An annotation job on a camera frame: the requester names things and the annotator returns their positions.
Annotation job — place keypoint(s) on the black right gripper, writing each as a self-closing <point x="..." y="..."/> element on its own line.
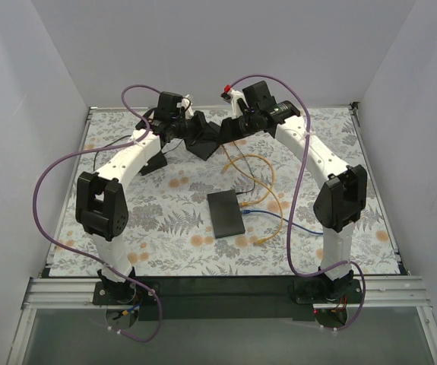
<point x="232" y="128"/>

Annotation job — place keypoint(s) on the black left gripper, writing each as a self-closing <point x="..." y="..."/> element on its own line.
<point x="189" y="131"/>

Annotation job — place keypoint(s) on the black network switch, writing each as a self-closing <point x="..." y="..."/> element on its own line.
<point x="202" y="149"/>
<point x="226" y="216"/>

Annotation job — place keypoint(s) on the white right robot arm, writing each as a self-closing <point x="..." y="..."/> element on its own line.
<point x="342" y="195"/>

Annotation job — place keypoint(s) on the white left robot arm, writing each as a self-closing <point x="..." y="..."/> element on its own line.
<point x="101" y="206"/>

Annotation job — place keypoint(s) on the black power adapter brick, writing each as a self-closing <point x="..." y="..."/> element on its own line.
<point x="158" y="161"/>

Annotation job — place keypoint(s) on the floral patterned table mat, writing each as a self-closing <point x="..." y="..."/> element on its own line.
<point x="170" y="232"/>

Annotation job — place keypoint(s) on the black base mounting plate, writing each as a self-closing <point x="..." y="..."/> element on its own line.
<point x="229" y="297"/>

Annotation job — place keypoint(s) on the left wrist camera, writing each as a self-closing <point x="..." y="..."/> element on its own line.
<point x="172" y="106"/>

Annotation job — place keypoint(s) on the aluminium frame rail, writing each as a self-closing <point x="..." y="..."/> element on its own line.
<point x="77" y="293"/>

